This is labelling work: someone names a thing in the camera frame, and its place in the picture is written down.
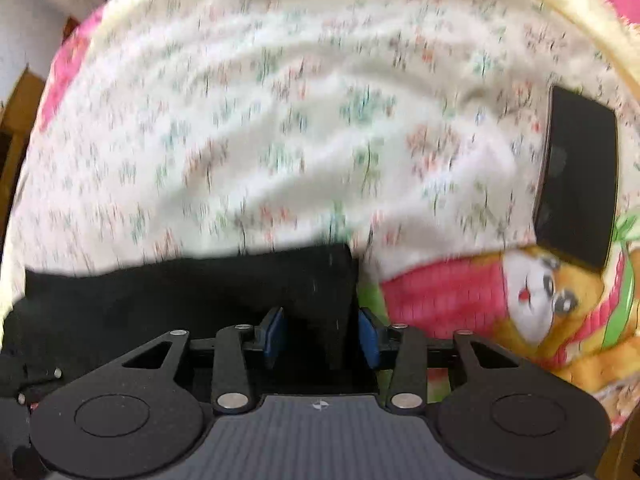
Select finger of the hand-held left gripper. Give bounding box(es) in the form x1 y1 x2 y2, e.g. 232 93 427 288
15 367 64 408

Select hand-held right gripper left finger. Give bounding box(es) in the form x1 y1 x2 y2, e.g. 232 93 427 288
100 306 288 417

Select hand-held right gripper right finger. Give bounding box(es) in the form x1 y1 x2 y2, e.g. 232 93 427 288
357 306 541 417

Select black pants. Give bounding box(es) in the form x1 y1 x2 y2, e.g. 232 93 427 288
0 242 362 397

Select floral cartoon print bed blanket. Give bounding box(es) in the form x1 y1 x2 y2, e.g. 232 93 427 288
0 0 640 441

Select black smartphone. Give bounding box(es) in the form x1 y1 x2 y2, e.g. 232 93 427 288
532 85 620 274

